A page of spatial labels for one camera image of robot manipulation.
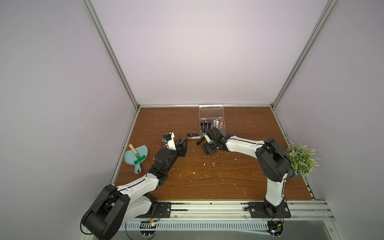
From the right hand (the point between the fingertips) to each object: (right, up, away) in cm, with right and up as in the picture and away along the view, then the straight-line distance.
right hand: (209, 142), depth 95 cm
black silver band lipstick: (-5, +1, +3) cm, 6 cm away
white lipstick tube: (+7, +11, +8) cm, 16 cm away
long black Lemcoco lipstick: (-2, +11, +8) cm, 14 cm away
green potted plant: (+45, -5, -23) cm, 51 cm away
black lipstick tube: (-11, +4, +7) cm, 14 cm away
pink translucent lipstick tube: (+10, +11, +8) cm, 17 cm away
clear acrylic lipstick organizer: (+3, +17, +8) cm, 19 cm away
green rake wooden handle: (-45, -9, -4) cm, 46 cm away
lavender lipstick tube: (+5, +12, +6) cm, 14 cm away
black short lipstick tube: (+1, +11, +8) cm, 14 cm away
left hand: (-14, +4, -15) cm, 20 cm away
